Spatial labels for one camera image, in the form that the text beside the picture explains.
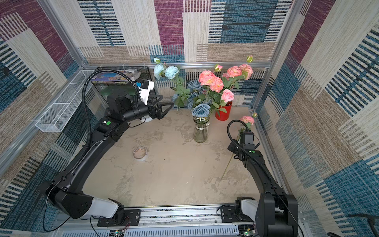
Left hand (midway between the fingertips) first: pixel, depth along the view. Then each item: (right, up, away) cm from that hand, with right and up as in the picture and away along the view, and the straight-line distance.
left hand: (168, 100), depth 64 cm
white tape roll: (-23, -29, +32) cm, 49 cm away
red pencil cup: (+36, -4, +54) cm, 65 cm away
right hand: (+35, -23, +23) cm, 48 cm away
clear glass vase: (+16, -16, +32) cm, 39 cm away
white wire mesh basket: (-54, -8, +6) cm, 55 cm away
